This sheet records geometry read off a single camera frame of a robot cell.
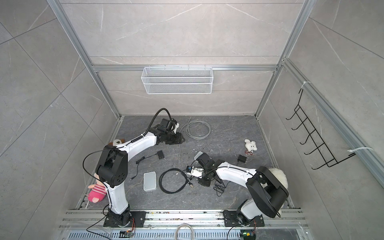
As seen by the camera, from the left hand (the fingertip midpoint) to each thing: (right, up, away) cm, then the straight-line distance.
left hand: (183, 137), depth 93 cm
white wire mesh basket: (-5, +39, +7) cm, 40 cm away
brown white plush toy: (-47, -4, +8) cm, 48 cm away
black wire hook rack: (+62, -7, -33) cm, 71 cm away
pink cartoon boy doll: (-43, -27, -16) cm, 54 cm away
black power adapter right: (+38, -14, +3) cm, 41 cm away
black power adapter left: (-15, -12, +3) cm, 20 cm away
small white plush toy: (+45, -6, +5) cm, 45 cm away
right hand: (+11, -23, -5) cm, 26 cm away
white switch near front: (-19, -25, -9) cm, 32 cm away
